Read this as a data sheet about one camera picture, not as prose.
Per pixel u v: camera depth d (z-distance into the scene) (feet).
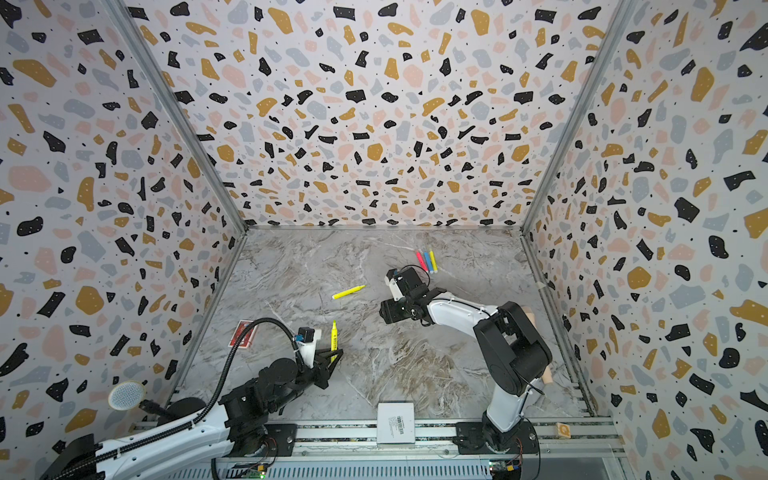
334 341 2.55
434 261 3.62
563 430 2.49
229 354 1.88
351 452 2.40
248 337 2.95
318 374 2.27
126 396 1.81
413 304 2.44
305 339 2.25
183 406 2.64
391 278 2.80
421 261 3.65
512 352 1.56
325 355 2.40
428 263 3.60
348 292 3.38
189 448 1.74
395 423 2.38
